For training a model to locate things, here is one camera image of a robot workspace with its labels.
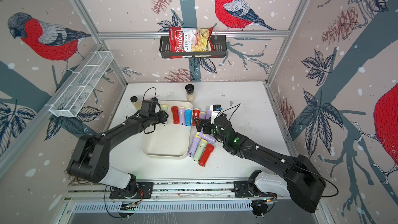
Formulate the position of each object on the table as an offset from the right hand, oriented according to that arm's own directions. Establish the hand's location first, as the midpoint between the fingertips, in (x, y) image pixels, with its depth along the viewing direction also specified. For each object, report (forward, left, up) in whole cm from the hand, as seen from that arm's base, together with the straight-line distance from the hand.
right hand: (201, 118), depth 80 cm
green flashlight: (-11, 0, -15) cm, 19 cm away
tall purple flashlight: (+14, -4, -15) cm, 21 cm away
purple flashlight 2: (-9, +4, -15) cm, 18 cm away
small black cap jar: (+17, +44, -12) cm, 49 cm away
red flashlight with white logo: (+11, +4, -14) cm, 18 cm away
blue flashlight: (+13, +10, -15) cm, 23 cm away
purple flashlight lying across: (-4, -4, -14) cm, 15 cm away
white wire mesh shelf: (+6, +62, +14) cm, 64 cm away
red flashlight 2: (+8, +17, -14) cm, 23 cm away
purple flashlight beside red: (+11, 0, -14) cm, 18 cm away
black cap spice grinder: (+26, +9, -6) cm, 28 cm away
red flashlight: (-11, -4, -15) cm, 19 cm away
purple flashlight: (+11, +13, -14) cm, 22 cm away
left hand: (+9, +21, -8) cm, 24 cm away
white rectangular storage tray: (-5, +19, -18) cm, 27 cm away
